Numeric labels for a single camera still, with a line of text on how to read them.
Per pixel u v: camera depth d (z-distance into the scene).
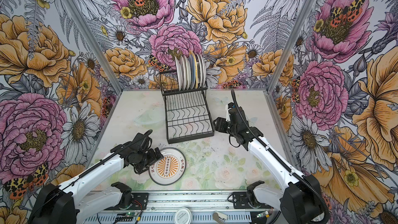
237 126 0.61
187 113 1.05
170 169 0.83
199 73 0.83
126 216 0.71
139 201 0.73
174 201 0.76
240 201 0.74
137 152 0.65
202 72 0.83
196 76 0.84
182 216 0.65
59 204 0.40
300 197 0.39
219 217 0.69
